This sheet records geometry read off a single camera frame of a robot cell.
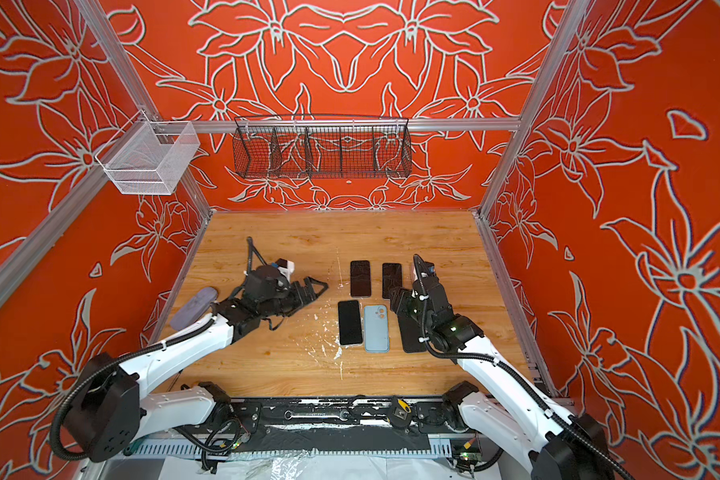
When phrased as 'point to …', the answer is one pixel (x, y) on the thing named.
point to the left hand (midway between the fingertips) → (319, 290)
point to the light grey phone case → (376, 328)
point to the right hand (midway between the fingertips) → (394, 291)
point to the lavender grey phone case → (194, 308)
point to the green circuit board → (470, 457)
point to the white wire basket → (148, 157)
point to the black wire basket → (313, 146)
